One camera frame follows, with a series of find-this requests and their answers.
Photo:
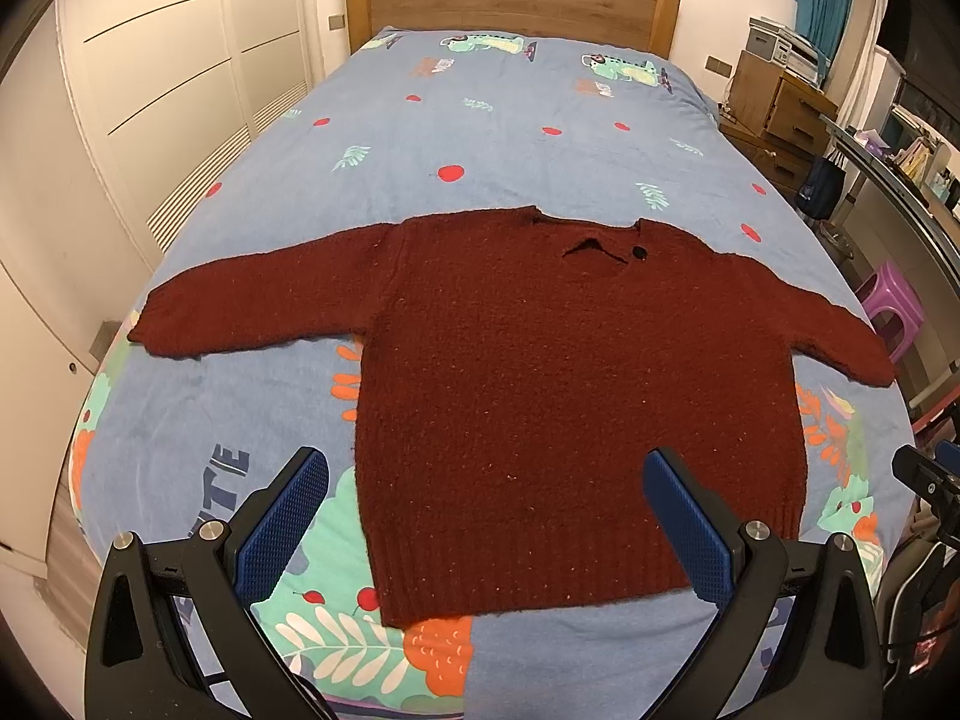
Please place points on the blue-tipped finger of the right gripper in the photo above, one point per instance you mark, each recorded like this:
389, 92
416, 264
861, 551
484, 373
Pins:
931, 481

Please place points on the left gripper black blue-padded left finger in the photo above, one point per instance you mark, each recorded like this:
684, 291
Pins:
172, 634

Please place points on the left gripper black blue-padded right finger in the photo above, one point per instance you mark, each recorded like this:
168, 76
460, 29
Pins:
827, 662

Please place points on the dark red knit sweater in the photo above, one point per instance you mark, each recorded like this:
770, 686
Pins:
516, 369

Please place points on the purple plastic stool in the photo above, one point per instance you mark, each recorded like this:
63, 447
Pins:
887, 292

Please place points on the dark blue hanging bag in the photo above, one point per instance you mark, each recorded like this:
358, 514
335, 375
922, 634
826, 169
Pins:
820, 192

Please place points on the wooden drawer cabinet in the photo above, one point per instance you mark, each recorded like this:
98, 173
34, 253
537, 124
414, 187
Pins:
777, 121

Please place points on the white printer box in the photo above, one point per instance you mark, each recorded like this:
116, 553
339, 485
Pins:
780, 45

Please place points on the white wardrobe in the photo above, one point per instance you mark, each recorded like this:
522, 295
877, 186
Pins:
119, 120

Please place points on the wooden headboard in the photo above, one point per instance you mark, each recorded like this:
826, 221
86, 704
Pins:
645, 25

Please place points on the grey metal desk rail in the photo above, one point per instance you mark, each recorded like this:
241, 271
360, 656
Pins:
923, 217

